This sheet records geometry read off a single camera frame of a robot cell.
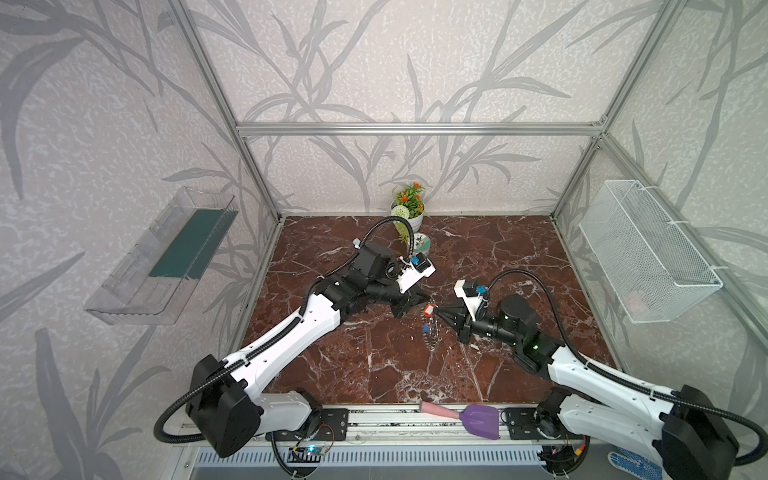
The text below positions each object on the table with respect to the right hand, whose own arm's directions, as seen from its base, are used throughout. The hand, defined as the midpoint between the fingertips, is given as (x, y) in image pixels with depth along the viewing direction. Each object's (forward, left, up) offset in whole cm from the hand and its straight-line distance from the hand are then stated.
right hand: (437, 301), depth 73 cm
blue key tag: (-5, +3, -5) cm, 8 cm away
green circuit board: (-30, +32, -22) cm, 49 cm away
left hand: (+2, +2, +3) cm, 4 cm away
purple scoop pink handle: (-23, -11, -20) cm, 32 cm away
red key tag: (-2, +2, -1) cm, 3 cm away
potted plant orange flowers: (+41, +7, -7) cm, 43 cm away
